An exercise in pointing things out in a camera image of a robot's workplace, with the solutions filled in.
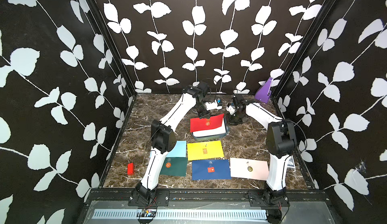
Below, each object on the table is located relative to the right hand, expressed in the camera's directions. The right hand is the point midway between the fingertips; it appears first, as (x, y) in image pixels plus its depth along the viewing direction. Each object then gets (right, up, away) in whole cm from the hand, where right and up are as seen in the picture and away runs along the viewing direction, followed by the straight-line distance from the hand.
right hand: (225, 121), depth 96 cm
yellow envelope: (-14, -17, -5) cm, 23 cm away
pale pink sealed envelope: (+10, -26, -12) cm, 30 cm away
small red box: (-55, -25, -14) cm, 62 cm away
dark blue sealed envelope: (-10, -27, -12) cm, 31 cm away
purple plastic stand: (+32, +20, +17) cm, 42 cm away
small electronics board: (-42, -41, -25) cm, 64 cm away
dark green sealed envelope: (-31, -25, -11) cm, 41 cm away
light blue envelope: (-29, -18, -5) cm, 34 cm away
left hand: (-12, +6, -7) cm, 15 cm away
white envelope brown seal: (-4, -6, -1) cm, 7 cm away
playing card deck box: (+36, -23, -10) cm, 44 cm away
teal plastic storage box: (-12, -10, -3) cm, 16 cm away
